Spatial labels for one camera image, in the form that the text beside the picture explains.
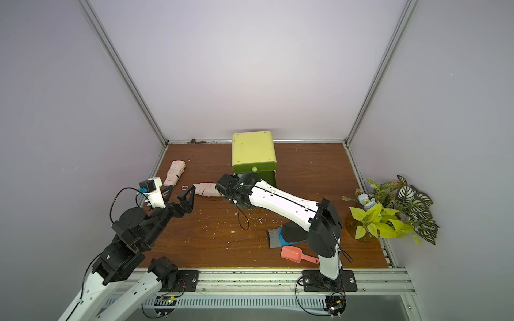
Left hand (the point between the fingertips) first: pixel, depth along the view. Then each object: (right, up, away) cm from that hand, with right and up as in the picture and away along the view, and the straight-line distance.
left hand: (186, 187), depth 65 cm
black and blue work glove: (+37, -23, +19) cm, 48 cm away
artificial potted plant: (+69, -8, +1) cm, 69 cm away
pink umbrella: (-22, +3, +39) cm, 45 cm away
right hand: (+24, 0, +14) cm, 28 cm away
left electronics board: (-11, -44, +7) cm, 46 cm away
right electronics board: (+51, -43, +5) cm, 67 cm away
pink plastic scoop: (+39, -30, +14) cm, 51 cm away
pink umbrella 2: (-2, -6, +30) cm, 31 cm away
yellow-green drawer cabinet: (+22, +12, +22) cm, 33 cm away
